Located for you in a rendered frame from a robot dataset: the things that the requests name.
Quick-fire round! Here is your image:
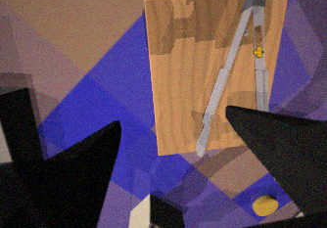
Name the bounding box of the wooden board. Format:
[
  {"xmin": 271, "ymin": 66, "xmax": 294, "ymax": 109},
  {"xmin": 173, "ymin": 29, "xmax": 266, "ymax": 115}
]
[{"xmin": 144, "ymin": 0, "xmax": 288, "ymax": 156}]

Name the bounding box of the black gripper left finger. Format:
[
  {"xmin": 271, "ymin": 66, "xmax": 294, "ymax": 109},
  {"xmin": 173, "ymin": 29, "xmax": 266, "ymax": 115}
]
[{"xmin": 0, "ymin": 120, "xmax": 121, "ymax": 228}]

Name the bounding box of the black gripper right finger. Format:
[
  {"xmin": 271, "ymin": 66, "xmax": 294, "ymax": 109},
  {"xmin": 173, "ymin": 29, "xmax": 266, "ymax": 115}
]
[{"xmin": 225, "ymin": 106, "xmax": 327, "ymax": 215}]

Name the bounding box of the grey rectangular tin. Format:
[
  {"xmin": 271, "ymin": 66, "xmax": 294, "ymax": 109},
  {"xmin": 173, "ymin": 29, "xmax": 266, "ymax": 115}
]
[{"xmin": 0, "ymin": 86, "xmax": 44, "ymax": 163}]

